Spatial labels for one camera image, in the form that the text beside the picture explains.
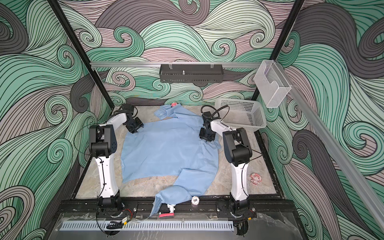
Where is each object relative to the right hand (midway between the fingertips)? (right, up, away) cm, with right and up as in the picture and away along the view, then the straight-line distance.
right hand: (204, 137), depth 101 cm
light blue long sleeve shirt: (-23, -4, -4) cm, 23 cm away
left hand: (-45, +8, +5) cm, 46 cm away
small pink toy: (-23, +25, +17) cm, 38 cm away
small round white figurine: (-7, -27, -30) cm, 41 cm away
